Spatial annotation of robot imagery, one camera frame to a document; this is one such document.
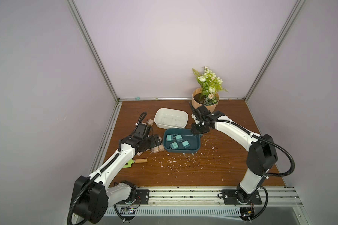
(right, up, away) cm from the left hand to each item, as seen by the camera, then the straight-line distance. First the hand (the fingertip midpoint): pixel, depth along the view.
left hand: (156, 141), depth 84 cm
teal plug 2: (+14, 0, +10) cm, 18 cm away
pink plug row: (-1, -7, +6) cm, 9 cm away
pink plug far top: (-7, +10, +20) cm, 23 cm away
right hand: (+23, +7, +3) cm, 25 cm away
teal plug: (+8, 0, +11) cm, 13 cm away
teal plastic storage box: (+25, -2, +9) cm, 27 cm away
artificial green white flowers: (+35, +35, +6) cm, 49 cm away
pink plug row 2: (+2, -5, +6) cm, 8 cm away
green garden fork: (-17, -14, +1) cm, 22 cm away
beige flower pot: (+31, +29, +17) cm, 46 cm away
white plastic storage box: (+8, +13, +24) cm, 28 cm away
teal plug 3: (+11, -4, +6) cm, 13 cm away
